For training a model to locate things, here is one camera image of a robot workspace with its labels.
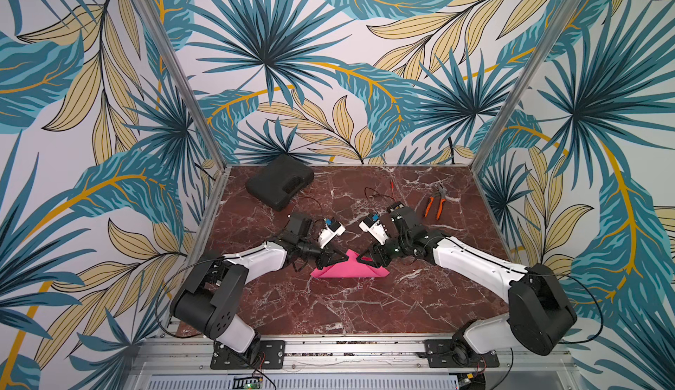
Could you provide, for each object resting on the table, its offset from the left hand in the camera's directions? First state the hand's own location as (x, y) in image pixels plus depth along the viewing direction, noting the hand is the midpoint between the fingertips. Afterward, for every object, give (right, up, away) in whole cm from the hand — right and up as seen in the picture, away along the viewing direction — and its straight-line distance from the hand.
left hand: (344, 261), depth 82 cm
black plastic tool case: (-26, +27, +24) cm, 44 cm away
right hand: (+5, +2, 0) cm, 6 cm away
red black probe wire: (+20, +20, +28) cm, 40 cm away
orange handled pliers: (+41, +21, +28) cm, 54 cm away
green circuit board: (-25, -31, -11) cm, 42 cm away
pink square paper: (+2, -2, 0) cm, 3 cm away
